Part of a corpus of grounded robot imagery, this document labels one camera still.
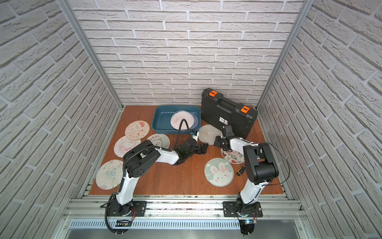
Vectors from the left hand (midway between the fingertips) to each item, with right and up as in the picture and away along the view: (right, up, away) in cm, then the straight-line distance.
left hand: (205, 143), depth 95 cm
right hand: (+10, 0, +3) cm, 10 cm away
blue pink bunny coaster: (-8, +14, +14) cm, 22 cm away
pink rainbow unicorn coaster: (-56, -1, +2) cm, 56 cm away
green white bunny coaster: (+7, -16, -8) cm, 20 cm away
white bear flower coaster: (-31, +1, +5) cm, 32 cm away
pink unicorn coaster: (-21, +18, +18) cm, 32 cm away
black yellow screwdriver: (+20, -15, -10) cm, 27 cm away
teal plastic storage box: (-34, +18, +18) cm, 42 cm away
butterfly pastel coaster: (-58, -17, -10) cm, 61 cm away
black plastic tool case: (+8, +21, -6) cm, 23 cm away
